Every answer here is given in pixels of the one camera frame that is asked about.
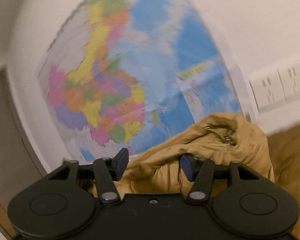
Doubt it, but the tan puffer jacket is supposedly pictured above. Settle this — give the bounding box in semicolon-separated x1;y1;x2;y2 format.
115;113;300;239

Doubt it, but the white wall socket left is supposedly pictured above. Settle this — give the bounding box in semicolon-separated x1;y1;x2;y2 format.
249;70;285;114

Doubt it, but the colourful wall map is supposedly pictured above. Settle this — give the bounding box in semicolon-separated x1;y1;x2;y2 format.
38;0;254;164

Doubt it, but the white wall socket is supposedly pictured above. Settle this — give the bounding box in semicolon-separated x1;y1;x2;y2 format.
277;63;300;104
249;70;285;114

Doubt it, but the grey wooden door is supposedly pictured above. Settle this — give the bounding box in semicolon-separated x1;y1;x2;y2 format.
0;68;48;240

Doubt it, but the white wall socket middle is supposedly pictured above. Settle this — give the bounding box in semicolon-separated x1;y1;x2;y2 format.
277;63;300;104

